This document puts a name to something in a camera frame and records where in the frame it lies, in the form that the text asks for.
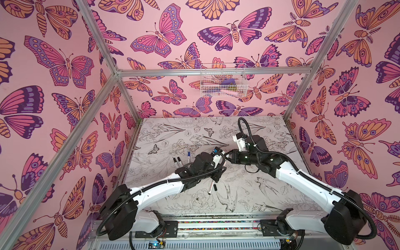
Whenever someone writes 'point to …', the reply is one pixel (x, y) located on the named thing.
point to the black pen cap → (215, 187)
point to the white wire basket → (225, 85)
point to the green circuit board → (155, 245)
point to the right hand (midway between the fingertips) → (224, 153)
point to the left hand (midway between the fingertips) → (226, 166)
